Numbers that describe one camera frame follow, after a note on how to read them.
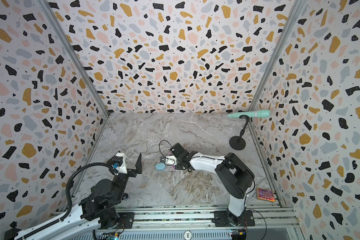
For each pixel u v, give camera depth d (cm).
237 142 105
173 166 89
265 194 82
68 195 46
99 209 52
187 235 70
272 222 75
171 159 80
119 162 55
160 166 90
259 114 78
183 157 71
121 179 57
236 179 47
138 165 65
